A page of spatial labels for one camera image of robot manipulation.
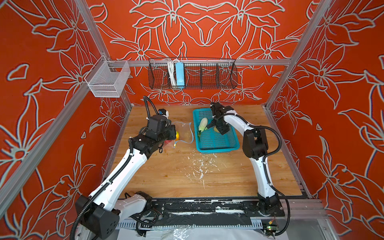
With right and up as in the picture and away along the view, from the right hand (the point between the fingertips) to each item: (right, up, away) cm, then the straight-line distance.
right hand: (214, 125), depth 102 cm
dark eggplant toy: (-1, +2, +1) cm, 2 cm away
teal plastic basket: (-3, -10, -5) cm, 12 cm away
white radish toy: (-8, +1, 0) cm, 8 cm away
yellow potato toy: (0, -2, -7) cm, 7 cm away
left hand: (-26, +1, -27) cm, 38 cm away
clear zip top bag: (-20, -3, -15) cm, 25 cm away
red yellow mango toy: (-25, -6, -11) cm, 28 cm away
